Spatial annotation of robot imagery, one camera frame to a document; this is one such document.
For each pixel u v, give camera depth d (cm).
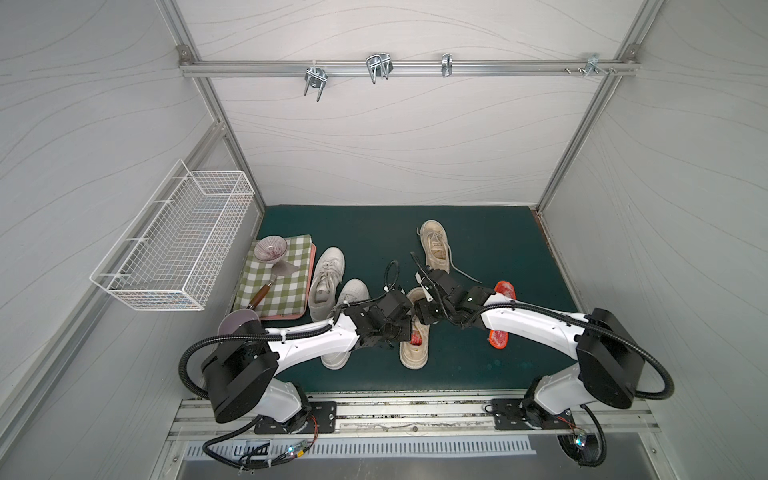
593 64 76
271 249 105
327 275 90
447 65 78
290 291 96
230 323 91
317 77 79
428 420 73
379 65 77
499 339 86
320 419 74
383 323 64
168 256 68
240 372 42
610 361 43
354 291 91
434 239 103
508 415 73
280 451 70
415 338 82
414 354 77
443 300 65
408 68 78
